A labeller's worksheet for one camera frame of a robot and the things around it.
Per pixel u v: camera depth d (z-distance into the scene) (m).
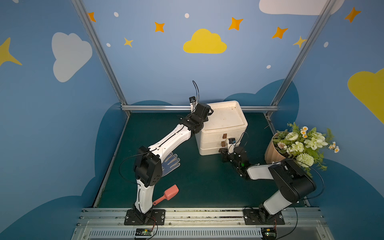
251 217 0.74
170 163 0.94
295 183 0.47
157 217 0.74
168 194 0.80
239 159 0.73
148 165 0.48
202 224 0.73
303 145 0.67
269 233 0.73
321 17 0.73
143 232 0.72
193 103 0.73
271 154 0.83
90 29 0.75
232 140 0.82
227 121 0.85
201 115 0.64
